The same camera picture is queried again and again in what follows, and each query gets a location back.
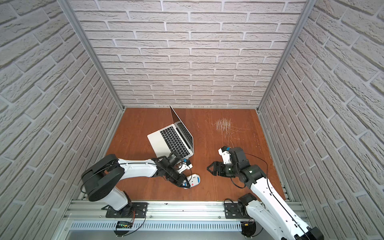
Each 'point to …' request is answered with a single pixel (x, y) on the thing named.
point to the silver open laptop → (176, 137)
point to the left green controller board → (124, 224)
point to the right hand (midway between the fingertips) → (211, 170)
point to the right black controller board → (248, 228)
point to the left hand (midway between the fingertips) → (188, 181)
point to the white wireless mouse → (193, 180)
